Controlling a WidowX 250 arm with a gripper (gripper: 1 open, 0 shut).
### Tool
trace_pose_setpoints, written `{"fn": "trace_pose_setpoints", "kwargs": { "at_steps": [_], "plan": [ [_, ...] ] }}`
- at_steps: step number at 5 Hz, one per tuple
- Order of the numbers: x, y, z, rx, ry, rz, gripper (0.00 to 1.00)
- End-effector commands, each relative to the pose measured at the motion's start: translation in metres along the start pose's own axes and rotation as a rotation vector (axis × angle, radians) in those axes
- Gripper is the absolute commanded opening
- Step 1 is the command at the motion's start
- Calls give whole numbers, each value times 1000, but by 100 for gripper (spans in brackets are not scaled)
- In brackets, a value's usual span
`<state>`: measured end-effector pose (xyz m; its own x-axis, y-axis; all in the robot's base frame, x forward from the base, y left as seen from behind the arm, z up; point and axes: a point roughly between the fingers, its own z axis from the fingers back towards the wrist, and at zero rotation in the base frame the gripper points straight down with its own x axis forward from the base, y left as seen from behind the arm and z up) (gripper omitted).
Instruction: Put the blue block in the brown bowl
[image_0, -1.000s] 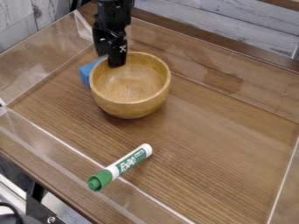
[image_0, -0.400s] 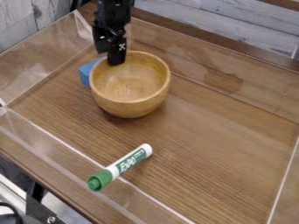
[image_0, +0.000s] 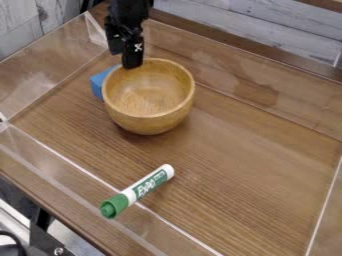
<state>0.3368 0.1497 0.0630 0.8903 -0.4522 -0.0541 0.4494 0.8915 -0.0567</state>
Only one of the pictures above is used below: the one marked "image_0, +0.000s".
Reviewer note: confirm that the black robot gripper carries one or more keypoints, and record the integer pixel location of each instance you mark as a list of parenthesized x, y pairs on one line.
[(123, 25)]

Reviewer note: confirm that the blue block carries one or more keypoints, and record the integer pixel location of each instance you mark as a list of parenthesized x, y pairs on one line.
[(97, 81)]

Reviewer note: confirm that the brown wooden bowl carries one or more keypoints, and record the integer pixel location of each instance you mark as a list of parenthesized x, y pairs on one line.
[(149, 99)]

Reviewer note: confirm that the green Expo marker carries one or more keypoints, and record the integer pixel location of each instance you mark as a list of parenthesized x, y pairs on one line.
[(127, 197)]

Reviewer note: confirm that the clear acrylic tray wall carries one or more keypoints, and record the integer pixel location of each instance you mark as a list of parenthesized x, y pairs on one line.
[(257, 153)]

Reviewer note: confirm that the black metal table frame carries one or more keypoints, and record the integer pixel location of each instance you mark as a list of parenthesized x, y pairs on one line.
[(42, 243)]

